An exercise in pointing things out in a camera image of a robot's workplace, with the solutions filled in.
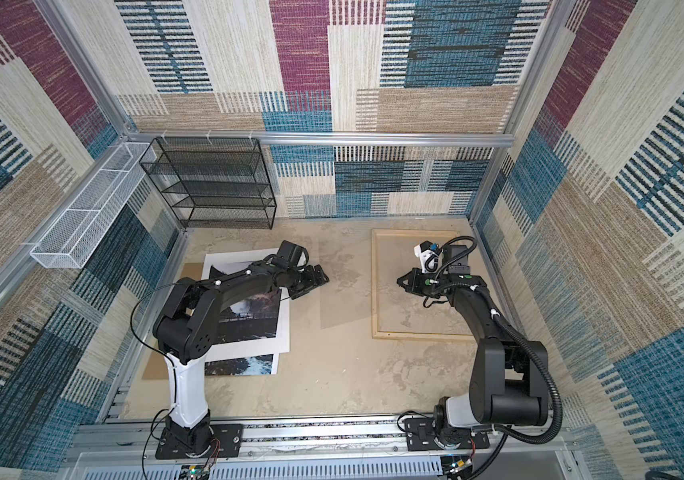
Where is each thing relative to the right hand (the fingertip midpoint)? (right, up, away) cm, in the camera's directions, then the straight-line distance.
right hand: (399, 283), depth 86 cm
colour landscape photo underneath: (-40, -23, -1) cm, 46 cm away
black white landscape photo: (-43, -13, +6) cm, 46 cm away
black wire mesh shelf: (-64, +34, +25) cm, 77 cm away
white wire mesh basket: (-80, +13, -14) cm, 82 cm away
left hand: (-22, 0, +11) cm, 25 cm away
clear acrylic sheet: (-10, -3, +15) cm, 18 cm away
